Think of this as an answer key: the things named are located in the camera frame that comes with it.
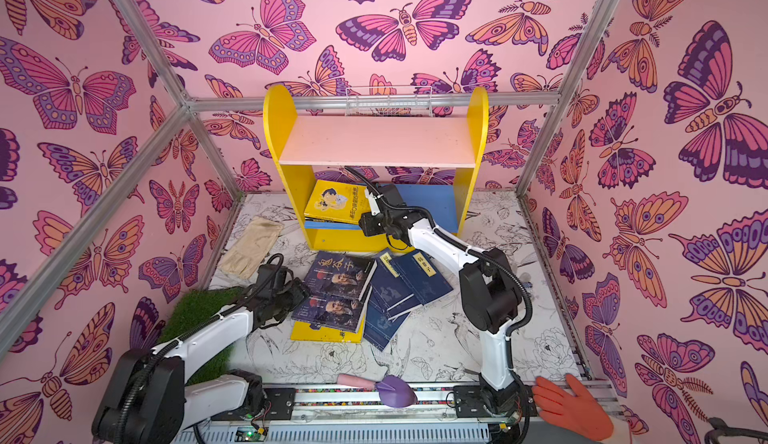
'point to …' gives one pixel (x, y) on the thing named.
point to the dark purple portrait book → (340, 274)
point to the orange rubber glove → (572, 408)
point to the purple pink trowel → (393, 390)
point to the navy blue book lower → (379, 325)
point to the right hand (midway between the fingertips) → (364, 217)
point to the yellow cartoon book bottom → (304, 331)
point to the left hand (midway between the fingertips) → (306, 290)
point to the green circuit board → (249, 434)
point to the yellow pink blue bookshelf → (350, 178)
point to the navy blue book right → (427, 281)
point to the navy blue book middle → (391, 285)
